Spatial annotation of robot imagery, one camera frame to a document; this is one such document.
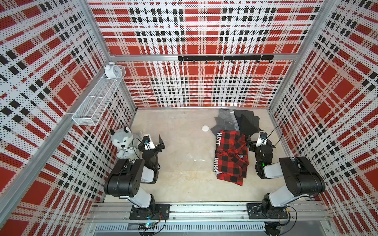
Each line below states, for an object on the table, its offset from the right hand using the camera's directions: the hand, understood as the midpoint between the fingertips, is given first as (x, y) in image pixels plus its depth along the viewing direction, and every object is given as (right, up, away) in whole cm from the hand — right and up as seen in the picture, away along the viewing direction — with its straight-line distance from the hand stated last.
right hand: (258, 135), depth 91 cm
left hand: (-65, 0, -2) cm, 65 cm away
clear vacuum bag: (-17, +10, +15) cm, 25 cm away
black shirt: (0, +8, +17) cm, 19 cm away
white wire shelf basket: (-107, +15, 0) cm, 108 cm away
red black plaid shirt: (-16, -14, 0) cm, 21 cm away
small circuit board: (-63, -41, -22) cm, 79 cm away
